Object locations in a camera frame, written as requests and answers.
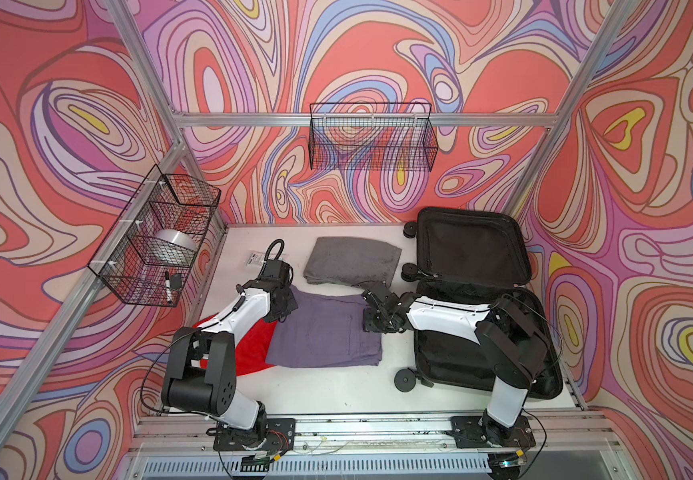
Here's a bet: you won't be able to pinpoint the clear plastic packet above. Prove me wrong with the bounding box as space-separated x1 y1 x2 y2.
246 251 270 267

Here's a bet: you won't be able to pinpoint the purple pants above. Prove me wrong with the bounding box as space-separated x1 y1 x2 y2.
266 289 382 368

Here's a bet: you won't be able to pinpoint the grey towel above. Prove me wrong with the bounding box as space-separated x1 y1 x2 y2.
304 236 402 288

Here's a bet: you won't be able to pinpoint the red t-shirt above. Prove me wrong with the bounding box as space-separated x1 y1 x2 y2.
192 316 278 378

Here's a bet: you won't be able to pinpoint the black suitcase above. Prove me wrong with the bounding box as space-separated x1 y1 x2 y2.
401 207 551 391

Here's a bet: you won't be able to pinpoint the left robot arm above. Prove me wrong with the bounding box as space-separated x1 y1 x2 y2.
160 259 298 430

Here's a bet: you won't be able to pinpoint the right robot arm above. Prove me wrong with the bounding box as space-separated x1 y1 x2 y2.
361 283 551 434

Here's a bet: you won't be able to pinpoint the white tape roll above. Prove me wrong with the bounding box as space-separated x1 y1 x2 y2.
150 229 198 267

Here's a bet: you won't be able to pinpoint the black marker pen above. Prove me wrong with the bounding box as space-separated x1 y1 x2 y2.
164 271 182 305

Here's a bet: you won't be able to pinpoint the left wall wire basket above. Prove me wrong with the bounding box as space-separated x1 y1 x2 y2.
88 166 222 307

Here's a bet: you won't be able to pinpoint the wall wire basket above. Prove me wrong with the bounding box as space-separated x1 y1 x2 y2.
88 166 222 307
308 100 439 172

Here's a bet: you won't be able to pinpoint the back wall wire basket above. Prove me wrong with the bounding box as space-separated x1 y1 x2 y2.
308 100 439 172

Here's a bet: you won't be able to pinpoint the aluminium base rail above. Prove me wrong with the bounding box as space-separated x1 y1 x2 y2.
116 410 638 479

